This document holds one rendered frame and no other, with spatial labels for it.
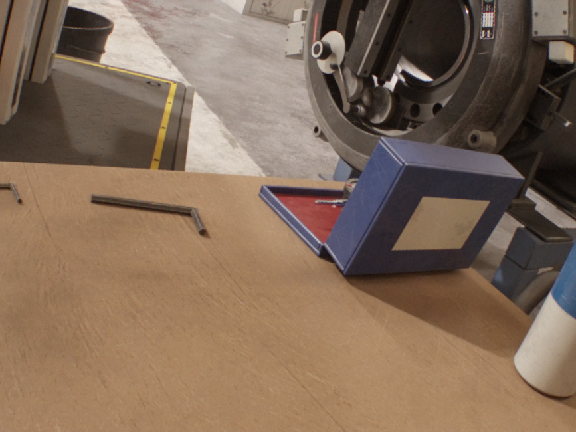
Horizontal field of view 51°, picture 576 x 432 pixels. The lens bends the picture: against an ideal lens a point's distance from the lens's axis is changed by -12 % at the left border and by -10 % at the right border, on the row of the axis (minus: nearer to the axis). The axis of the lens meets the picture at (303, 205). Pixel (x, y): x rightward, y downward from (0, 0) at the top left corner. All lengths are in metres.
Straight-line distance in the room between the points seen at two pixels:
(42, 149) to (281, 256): 0.55
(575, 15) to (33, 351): 1.13
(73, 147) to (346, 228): 0.59
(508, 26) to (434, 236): 0.80
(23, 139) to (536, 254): 1.20
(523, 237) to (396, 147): 1.16
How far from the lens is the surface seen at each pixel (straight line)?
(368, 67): 1.58
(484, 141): 1.34
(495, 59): 1.32
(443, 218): 0.57
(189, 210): 0.57
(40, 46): 1.31
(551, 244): 1.69
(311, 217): 0.63
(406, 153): 0.51
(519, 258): 1.66
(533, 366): 0.52
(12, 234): 0.48
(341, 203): 0.63
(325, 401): 0.41
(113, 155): 1.04
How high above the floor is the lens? 0.72
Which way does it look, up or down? 22 degrees down
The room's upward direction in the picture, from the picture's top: 20 degrees clockwise
